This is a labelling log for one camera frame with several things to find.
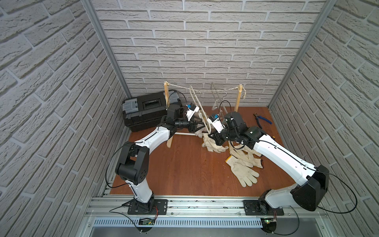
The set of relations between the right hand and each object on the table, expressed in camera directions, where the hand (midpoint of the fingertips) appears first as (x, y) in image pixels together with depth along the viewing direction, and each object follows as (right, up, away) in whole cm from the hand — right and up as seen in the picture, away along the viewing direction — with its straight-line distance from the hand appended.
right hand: (212, 134), depth 76 cm
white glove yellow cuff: (0, -6, +2) cm, 6 cm away
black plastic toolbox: (-42, +12, +18) cm, 47 cm away
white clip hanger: (-6, +14, +13) cm, 20 cm away
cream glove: (+19, -22, +10) cm, 31 cm away
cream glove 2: (+23, -15, +15) cm, 31 cm away
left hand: (-3, +6, +4) cm, 8 cm away
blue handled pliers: (+40, +9, +36) cm, 55 cm away
